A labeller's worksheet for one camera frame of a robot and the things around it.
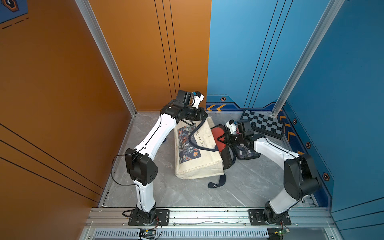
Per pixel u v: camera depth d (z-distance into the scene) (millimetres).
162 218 741
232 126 828
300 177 448
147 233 720
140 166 467
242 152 941
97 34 776
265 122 1091
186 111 671
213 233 696
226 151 830
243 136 703
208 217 756
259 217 727
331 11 710
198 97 725
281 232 696
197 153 783
